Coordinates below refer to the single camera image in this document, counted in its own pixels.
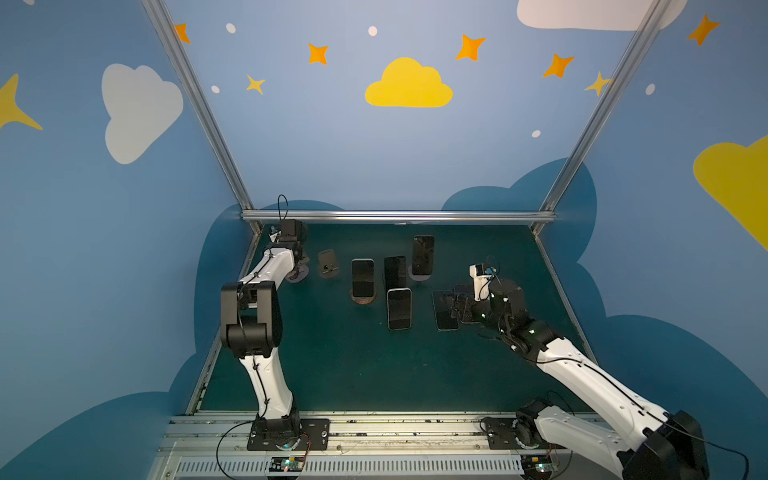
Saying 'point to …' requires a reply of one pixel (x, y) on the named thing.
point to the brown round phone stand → (363, 300)
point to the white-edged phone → (399, 306)
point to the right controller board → (537, 466)
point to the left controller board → (287, 463)
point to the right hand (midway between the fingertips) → (458, 292)
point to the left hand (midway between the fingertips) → (295, 257)
